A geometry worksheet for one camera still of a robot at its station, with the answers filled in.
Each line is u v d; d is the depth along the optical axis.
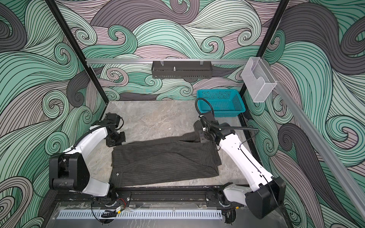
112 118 0.71
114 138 0.71
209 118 0.58
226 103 1.20
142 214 0.70
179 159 0.86
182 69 0.98
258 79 0.79
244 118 1.14
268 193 0.37
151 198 0.74
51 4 0.70
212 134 0.51
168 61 0.93
